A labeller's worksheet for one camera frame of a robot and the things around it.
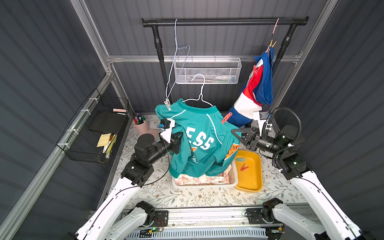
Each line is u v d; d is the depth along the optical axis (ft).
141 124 3.24
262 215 2.38
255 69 2.04
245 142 1.81
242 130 1.85
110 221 1.34
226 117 1.83
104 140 2.40
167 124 1.77
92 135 2.39
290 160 1.59
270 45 2.47
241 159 3.07
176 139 1.87
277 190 2.71
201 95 1.93
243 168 2.93
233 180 2.57
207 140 2.07
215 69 3.25
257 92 2.37
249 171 2.94
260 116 1.70
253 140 1.70
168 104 2.07
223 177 2.59
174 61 2.92
